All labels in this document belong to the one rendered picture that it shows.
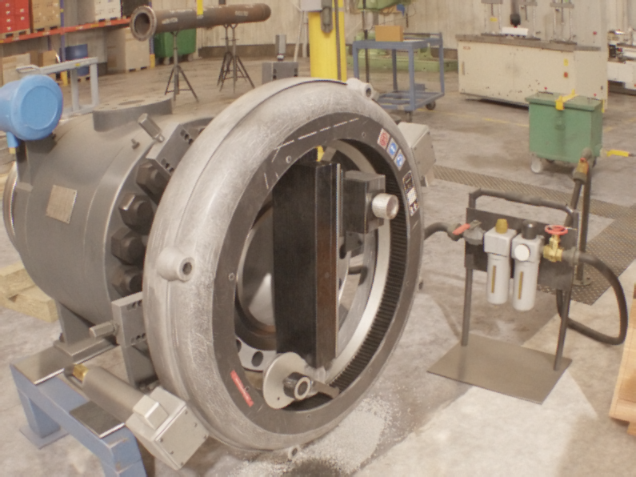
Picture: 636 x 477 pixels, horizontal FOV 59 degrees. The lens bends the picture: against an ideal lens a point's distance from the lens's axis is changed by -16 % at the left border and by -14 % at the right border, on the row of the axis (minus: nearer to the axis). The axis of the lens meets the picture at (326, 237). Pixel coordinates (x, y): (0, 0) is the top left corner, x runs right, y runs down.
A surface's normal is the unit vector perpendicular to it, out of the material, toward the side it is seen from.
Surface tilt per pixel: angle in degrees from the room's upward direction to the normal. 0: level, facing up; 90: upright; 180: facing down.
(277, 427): 90
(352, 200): 86
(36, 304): 90
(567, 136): 90
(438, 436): 0
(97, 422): 0
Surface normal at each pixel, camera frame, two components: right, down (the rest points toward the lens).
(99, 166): -0.43, -0.53
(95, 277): -0.61, 0.28
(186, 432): 0.79, 0.18
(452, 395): -0.04, -0.94
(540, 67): -0.81, 0.23
